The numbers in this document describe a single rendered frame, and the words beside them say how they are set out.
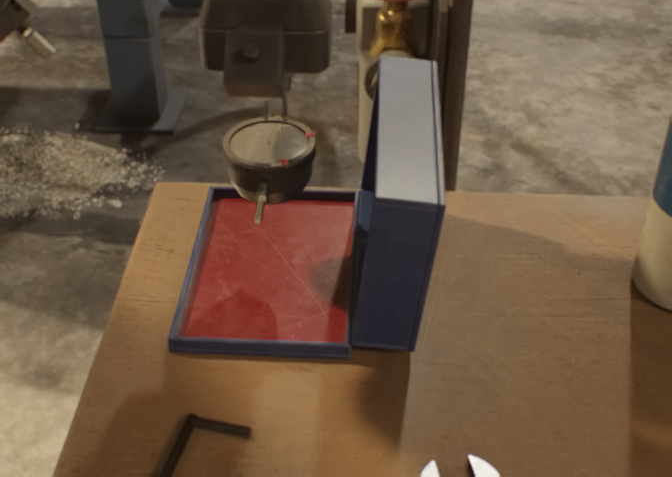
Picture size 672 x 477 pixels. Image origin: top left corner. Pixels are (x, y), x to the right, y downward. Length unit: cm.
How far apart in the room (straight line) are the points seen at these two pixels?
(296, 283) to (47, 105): 125
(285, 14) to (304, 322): 19
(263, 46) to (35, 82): 142
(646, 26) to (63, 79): 120
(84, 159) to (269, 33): 115
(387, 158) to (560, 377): 17
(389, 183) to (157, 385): 18
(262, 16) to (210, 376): 21
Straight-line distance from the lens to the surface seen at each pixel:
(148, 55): 165
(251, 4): 53
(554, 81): 187
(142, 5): 161
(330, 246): 65
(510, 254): 66
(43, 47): 144
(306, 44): 54
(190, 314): 60
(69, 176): 160
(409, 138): 55
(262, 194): 56
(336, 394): 55
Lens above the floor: 88
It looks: 38 degrees down
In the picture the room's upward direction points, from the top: straight up
